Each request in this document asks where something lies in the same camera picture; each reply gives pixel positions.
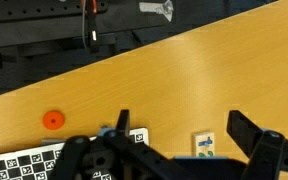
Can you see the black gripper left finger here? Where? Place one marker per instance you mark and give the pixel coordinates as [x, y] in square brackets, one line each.
[114, 153]

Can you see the checkerboard calibration board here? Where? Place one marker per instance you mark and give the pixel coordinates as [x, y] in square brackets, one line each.
[36, 163]

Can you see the wooden number puzzle strip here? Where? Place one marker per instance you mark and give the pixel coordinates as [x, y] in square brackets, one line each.
[204, 144]

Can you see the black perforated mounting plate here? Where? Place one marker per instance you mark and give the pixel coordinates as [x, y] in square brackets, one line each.
[31, 21]

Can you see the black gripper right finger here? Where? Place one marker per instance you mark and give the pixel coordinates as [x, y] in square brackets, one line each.
[267, 150]

